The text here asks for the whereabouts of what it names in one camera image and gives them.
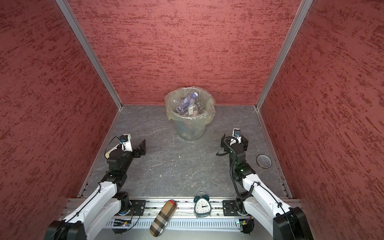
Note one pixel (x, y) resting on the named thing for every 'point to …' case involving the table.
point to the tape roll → (264, 161)
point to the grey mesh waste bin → (189, 132)
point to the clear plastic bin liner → (205, 102)
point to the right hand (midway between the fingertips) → (231, 137)
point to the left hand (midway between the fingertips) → (137, 142)
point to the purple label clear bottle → (187, 102)
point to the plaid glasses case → (163, 218)
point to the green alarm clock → (202, 207)
